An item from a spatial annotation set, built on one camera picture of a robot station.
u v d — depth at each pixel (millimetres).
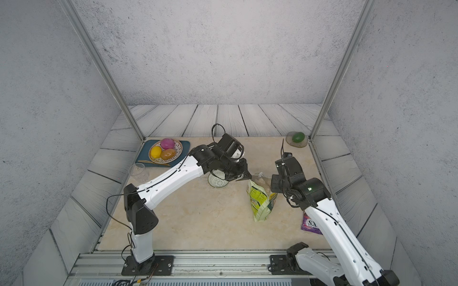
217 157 557
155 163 1065
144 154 1111
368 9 702
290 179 508
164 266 729
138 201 462
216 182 988
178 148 1140
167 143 1105
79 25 740
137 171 1012
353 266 371
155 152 1074
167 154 1056
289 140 1183
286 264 707
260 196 728
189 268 728
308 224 826
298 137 1171
